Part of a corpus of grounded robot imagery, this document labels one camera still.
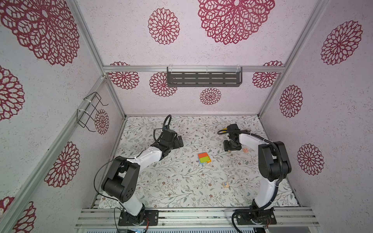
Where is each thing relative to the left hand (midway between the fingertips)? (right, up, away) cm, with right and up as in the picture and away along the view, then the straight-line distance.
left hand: (175, 142), depth 94 cm
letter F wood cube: (+30, -23, -10) cm, 39 cm away
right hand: (+37, -3, +5) cm, 38 cm away
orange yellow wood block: (+23, -12, +1) cm, 26 cm away
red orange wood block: (+18, -9, +4) cm, 20 cm away
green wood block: (+19, -11, 0) cm, 22 cm away
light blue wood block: (+16, -13, -1) cm, 21 cm away
